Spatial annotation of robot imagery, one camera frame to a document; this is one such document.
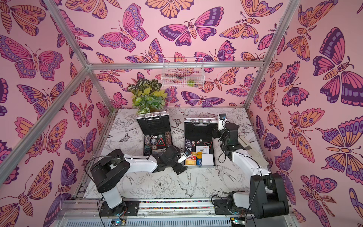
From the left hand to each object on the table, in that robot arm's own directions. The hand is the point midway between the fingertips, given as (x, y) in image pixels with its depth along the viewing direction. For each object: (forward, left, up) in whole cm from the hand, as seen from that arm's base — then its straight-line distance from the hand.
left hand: (185, 159), depth 91 cm
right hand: (+15, -20, +18) cm, 31 cm away
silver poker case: (+19, +20, +7) cm, 29 cm away
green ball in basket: (+53, -4, +21) cm, 57 cm away
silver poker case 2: (+12, -10, +1) cm, 16 cm away
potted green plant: (+32, +24, +26) cm, 47 cm away
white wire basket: (+47, +1, +33) cm, 57 cm away
